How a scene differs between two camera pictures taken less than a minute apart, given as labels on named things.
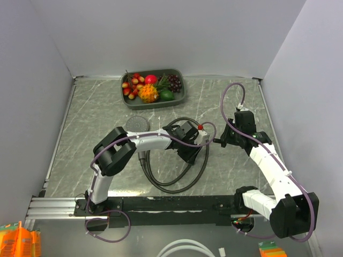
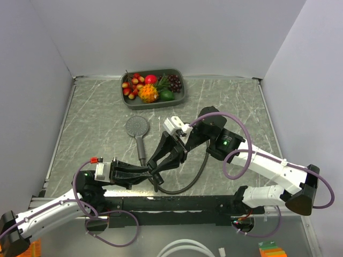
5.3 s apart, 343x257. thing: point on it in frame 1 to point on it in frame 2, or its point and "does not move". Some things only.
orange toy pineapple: x=149 y=93 does not move
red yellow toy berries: x=132 y=84 does not move
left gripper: x=190 y=157 to x=119 y=169
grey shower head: x=137 y=123 does not move
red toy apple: x=150 y=78 does not move
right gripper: x=226 y=137 to x=178 y=155
